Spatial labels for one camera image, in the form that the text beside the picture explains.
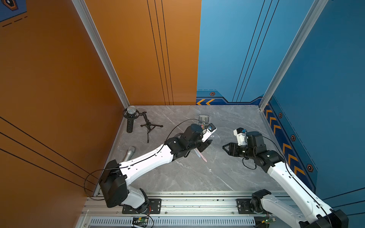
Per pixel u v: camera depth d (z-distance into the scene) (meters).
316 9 0.70
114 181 0.40
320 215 0.38
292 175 0.47
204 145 0.65
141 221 0.72
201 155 0.92
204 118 1.04
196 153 0.92
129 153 0.89
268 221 0.70
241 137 0.71
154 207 0.74
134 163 0.45
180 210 0.73
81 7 0.70
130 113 0.84
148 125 0.99
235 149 0.67
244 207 0.72
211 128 0.63
